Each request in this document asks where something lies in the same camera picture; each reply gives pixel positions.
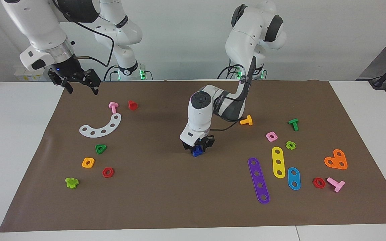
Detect white box with yellow label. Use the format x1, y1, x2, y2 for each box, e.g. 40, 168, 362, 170
14, 67, 51, 82

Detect white curved five-hole plate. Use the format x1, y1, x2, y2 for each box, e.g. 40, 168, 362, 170
79, 113, 122, 138

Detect brown table mat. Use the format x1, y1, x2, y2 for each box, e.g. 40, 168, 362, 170
0, 80, 386, 233

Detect purple four-hole plate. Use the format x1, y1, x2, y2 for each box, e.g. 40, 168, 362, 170
248, 157, 270, 205

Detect yellow three-hole plate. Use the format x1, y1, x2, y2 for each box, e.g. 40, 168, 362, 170
272, 147, 286, 179

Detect blue two-hole plate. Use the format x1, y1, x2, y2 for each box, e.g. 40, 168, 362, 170
287, 167, 301, 191

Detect orange heart-shaped plate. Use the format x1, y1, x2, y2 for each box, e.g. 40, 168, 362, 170
324, 149, 348, 170

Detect large pink toy bolt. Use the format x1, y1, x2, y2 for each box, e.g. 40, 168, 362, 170
327, 177, 345, 193

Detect black right base cables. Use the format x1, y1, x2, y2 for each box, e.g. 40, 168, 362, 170
103, 65, 118, 81

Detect black base cables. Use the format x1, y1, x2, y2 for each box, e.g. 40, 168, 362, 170
103, 65, 118, 81
217, 65, 239, 80

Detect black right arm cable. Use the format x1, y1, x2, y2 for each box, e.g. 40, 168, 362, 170
52, 0, 116, 67

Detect black left base cables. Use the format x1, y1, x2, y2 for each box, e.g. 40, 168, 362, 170
217, 65, 239, 80

